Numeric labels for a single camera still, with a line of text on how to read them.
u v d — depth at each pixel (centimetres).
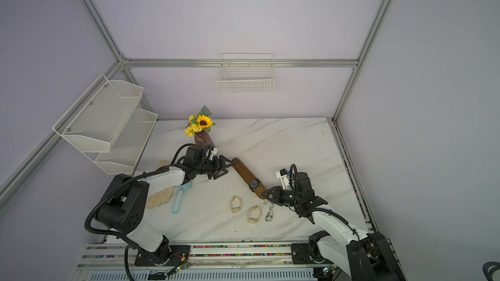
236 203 88
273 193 76
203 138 93
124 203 46
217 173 82
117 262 73
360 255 41
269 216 82
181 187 90
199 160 77
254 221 80
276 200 72
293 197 72
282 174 79
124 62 92
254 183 83
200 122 86
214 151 86
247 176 86
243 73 104
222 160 82
